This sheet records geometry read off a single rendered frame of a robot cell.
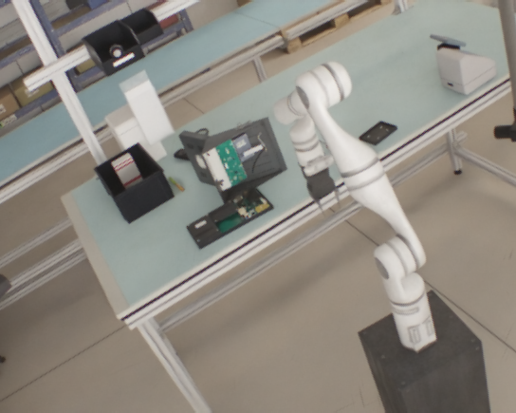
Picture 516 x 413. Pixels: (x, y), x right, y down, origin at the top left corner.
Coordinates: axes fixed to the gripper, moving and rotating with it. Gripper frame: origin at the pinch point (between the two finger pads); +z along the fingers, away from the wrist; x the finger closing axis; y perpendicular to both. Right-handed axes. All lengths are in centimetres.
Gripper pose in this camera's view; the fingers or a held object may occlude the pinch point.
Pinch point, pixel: (332, 212)
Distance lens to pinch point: 187.4
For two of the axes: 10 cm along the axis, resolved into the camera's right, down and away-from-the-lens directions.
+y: -3.5, -4.5, 8.2
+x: -8.8, 4.5, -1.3
